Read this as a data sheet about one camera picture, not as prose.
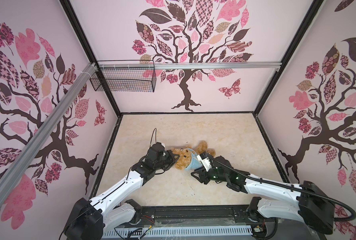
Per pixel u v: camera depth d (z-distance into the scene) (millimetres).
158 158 625
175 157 769
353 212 383
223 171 621
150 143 611
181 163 761
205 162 709
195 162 813
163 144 774
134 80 801
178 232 697
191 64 928
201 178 700
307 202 414
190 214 759
